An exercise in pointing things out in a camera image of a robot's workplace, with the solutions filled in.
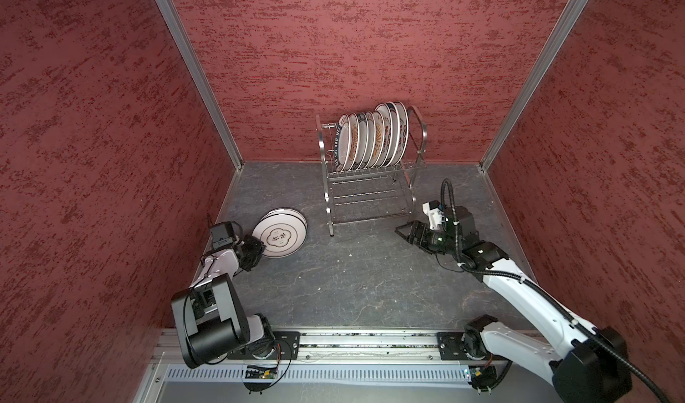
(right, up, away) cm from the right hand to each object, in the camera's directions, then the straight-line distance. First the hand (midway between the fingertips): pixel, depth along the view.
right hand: (400, 239), depth 78 cm
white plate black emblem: (-41, -1, +19) cm, 45 cm away
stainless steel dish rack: (-5, +13, +25) cm, 29 cm away
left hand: (-44, -6, +12) cm, 46 cm away
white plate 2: (-13, +34, +14) cm, 39 cm away
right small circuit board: (+22, -37, -6) cm, 44 cm away
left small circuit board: (-42, -36, -5) cm, 56 cm away
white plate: (-10, +34, +16) cm, 39 cm away
